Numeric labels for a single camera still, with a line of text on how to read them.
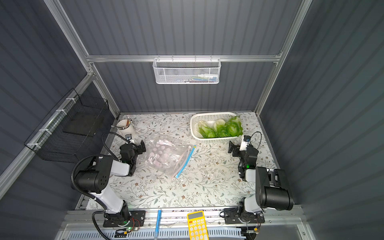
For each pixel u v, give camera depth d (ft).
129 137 2.71
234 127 3.18
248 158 2.25
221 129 3.22
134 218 2.39
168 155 2.98
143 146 2.99
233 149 2.71
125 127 3.16
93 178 1.56
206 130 3.23
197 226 2.32
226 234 2.32
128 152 2.43
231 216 2.41
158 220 2.39
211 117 3.67
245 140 2.53
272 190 1.48
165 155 2.96
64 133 2.38
